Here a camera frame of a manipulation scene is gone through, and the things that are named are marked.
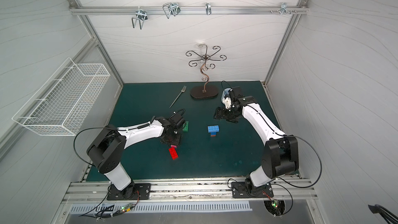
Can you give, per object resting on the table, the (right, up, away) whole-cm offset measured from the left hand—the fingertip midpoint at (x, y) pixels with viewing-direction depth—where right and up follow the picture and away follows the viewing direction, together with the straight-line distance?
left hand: (176, 143), depth 88 cm
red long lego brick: (-1, -4, -4) cm, 6 cm away
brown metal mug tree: (+17, +31, +26) cm, 44 cm away
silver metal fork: (0, +32, +27) cm, 42 cm away
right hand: (+26, +15, -3) cm, 30 cm away
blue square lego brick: (+22, +5, +1) cm, 22 cm away
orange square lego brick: (+22, +3, +4) cm, 22 cm away
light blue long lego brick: (+21, +8, 0) cm, 23 cm away
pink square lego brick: (0, -2, -1) cm, 2 cm away
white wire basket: (-48, +24, -19) cm, 57 cm away
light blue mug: (+31, +29, +16) cm, 46 cm away
